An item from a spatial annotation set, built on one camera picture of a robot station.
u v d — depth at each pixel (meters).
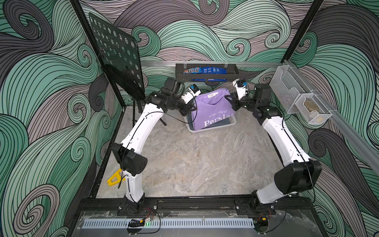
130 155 0.45
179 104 0.64
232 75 0.91
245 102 0.65
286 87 0.80
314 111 0.64
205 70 0.92
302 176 0.45
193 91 0.64
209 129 0.94
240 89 0.63
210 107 0.76
